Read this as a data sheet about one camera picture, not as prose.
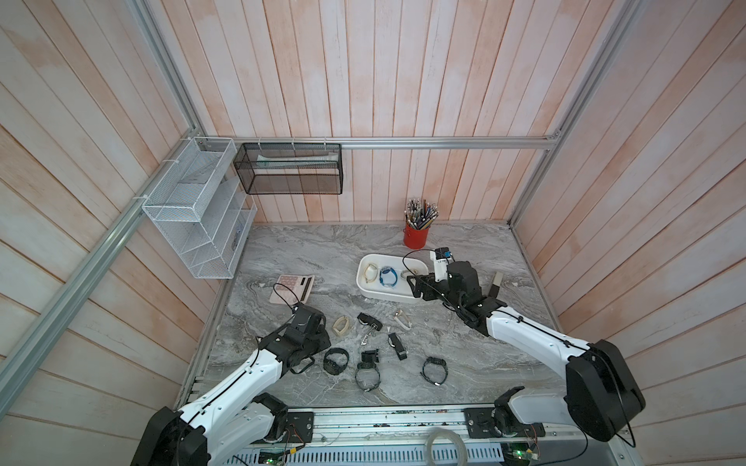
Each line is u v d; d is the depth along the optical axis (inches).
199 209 26.3
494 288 37.6
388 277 40.0
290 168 39.1
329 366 31.4
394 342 34.6
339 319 36.4
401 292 36.5
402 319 36.3
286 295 38.4
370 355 32.2
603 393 16.5
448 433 27.7
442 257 29.3
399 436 28.8
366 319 35.9
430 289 30.7
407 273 40.7
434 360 31.8
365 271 40.9
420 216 39.6
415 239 44.4
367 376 32.2
